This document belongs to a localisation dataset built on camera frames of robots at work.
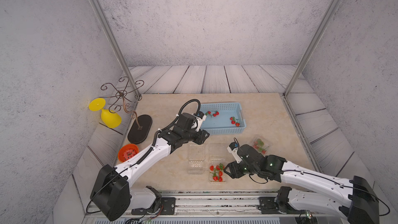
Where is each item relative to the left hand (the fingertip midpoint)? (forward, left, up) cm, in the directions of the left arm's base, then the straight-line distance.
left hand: (208, 134), depth 79 cm
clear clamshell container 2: (-7, -5, -14) cm, 17 cm away
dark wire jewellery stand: (+22, +43, -20) cm, 52 cm away
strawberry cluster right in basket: (+19, -19, -16) cm, 32 cm away
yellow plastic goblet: (+7, +49, +5) cm, 50 cm away
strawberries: (-13, -5, -16) cm, 22 cm away
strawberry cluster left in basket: (+26, -4, -15) cm, 30 cm away
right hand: (-15, -9, -8) cm, 20 cm away
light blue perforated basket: (+22, -11, -17) cm, 30 cm away
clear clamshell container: (-6, +7, -18) cm, 20 cm away
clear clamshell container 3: (+3, -35, -16) cm, 39 cm away
